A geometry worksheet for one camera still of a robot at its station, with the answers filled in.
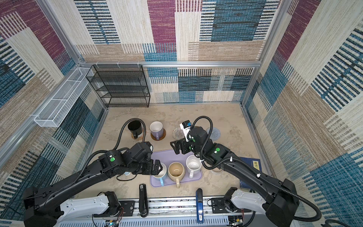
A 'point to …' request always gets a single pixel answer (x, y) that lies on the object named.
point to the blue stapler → (199, 198)
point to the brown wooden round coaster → (164, 133)
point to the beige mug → (176, 171)
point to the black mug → (136, 127)
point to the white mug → (193, 164)
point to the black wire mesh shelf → (121, 85)
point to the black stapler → (143, 209)
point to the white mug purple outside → (156, 128)
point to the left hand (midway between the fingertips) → (156, 167)
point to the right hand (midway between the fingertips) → (178, 143)
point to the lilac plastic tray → (167, 157)
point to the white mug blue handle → (162, 174)
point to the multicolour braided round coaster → (178, 134)
